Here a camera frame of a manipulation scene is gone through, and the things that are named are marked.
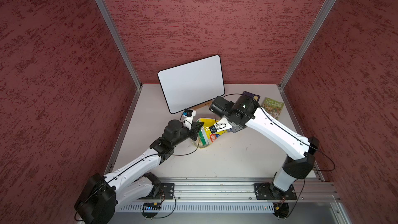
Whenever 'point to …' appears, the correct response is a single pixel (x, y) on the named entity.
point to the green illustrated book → (272, 107)
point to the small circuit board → (152, 206)
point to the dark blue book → (255, 96)
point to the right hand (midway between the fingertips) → (236, 116)
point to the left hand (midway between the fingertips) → (201, 125)
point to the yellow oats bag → (204, 134)
